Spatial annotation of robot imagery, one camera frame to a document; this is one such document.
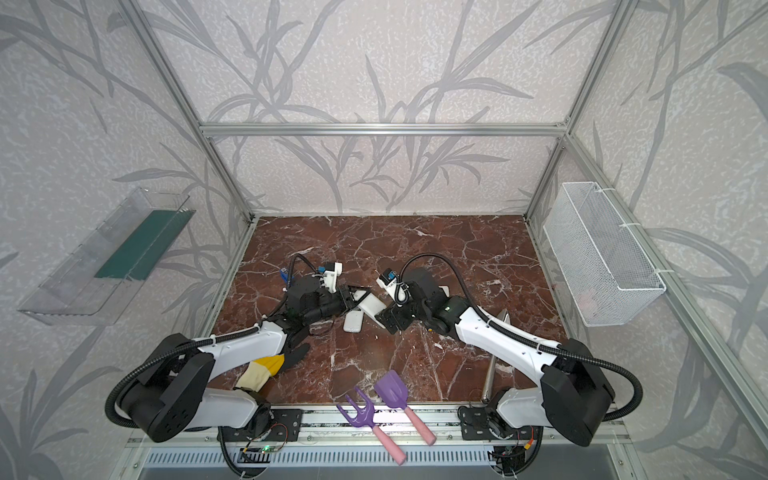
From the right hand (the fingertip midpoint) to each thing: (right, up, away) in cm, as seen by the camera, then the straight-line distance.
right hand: (388, 296), depth 81 cm
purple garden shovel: (+2, -24, -2) cm, 24 cm away
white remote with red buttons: (-11, -10, +10) cm, 18 cm away
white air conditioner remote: (-4, -3, +1) cm, 5 cm away
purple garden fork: (-6, -30, -6) cm, 31 cm away
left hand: (-4, +3, 0) cm, 5 cm away
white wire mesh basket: (+47, +9, -19) cm, 51 cm away
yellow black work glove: (-34, -19, -4) cm, 39 cm away
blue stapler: (-37, +3, +20) cm, 42 cm away
